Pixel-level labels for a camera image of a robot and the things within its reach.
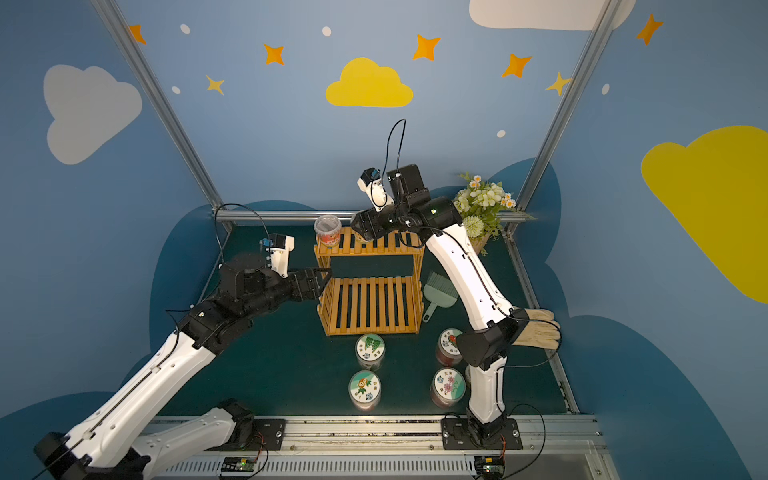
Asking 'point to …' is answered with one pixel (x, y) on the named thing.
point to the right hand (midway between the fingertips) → (367, 216)
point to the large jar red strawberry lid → (447, 350)
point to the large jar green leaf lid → (370, 351)
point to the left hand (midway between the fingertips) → (319, 266)
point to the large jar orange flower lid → (364, 390)
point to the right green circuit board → (489, 467)
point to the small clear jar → (328, 229)
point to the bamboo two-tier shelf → (372, 305)
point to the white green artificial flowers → (484, 207)
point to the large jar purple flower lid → (448, 387)
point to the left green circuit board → (238, 464)
